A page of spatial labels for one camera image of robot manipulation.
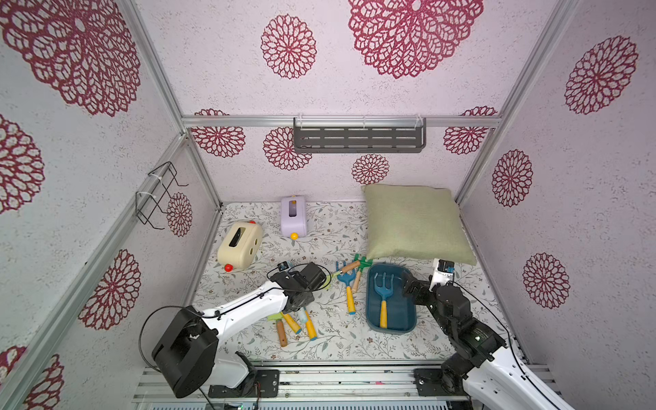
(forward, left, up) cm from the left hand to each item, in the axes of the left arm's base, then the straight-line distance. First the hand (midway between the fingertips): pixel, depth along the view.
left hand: (300, 299), depth 85 cm
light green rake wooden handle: (+13, -15, -5) cm, 21 cm away
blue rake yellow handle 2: (-8, -4, -5) cm, 10 cm away
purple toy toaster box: (+33, +5, +3) cm, 34 cm away
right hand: (+3, -36, +11) cm, 38 cm away
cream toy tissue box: (+20, +24, +3) cm, 31 cm away
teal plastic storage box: (-2, -35, -5) cm, 35 cm away
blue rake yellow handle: (+5, -29, -5) cm, 30 cm away
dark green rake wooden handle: (+17, -23, -6) cm, 29 cm away
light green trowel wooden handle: (-8, +6, -4) cm, 11 cm away
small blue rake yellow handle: (+11, -17, -6) cm, 21 cm away
